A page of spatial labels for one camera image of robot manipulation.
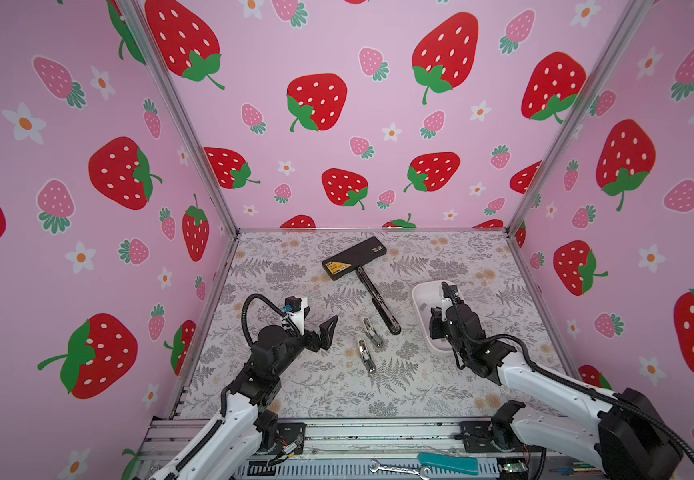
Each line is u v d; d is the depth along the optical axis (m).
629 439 0.41
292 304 0.66
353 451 0.73
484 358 0.60
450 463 0.70
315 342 0.70
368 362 0.86
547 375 0.51
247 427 0.54
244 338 0.57
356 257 1.12
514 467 0.70
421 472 0.70
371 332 0.91
